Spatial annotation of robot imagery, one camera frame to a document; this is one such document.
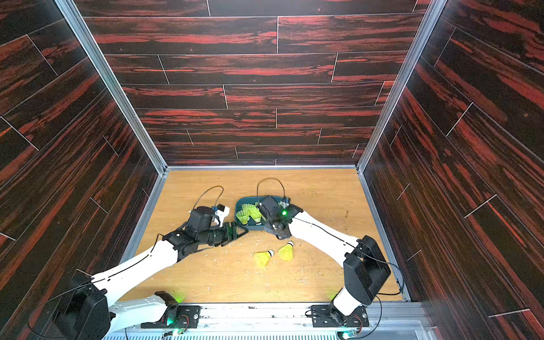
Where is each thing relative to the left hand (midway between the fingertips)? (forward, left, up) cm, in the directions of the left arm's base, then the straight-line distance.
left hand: (245, 233), depth 78 cm
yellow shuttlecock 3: (-4, -6, -14) cm, 15 cm away
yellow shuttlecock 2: (+14, -1, -8) cm, 16 cm away
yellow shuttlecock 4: (-1, -16, -14) cm, 21 cm away
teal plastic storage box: (+11, 0, -13) cm, 17 cm away
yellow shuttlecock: (+12, +3, -8) cm, 15 cm away
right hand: (+7, -12, -4) cm, 14 cm away
